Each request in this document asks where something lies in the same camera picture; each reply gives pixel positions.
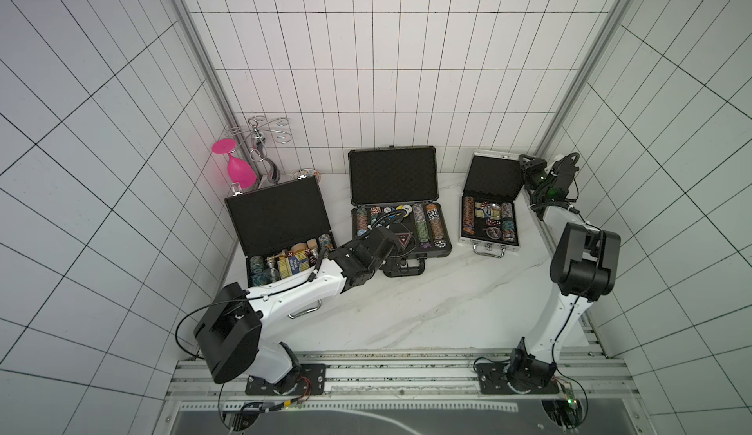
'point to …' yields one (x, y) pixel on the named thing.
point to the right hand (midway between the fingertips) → (527, 151)
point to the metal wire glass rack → (258, 124)
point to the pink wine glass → (240, 171)
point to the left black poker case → (282, 229)
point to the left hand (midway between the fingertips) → (378, 251)
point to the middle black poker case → (398, 187)
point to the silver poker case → (490, 211)
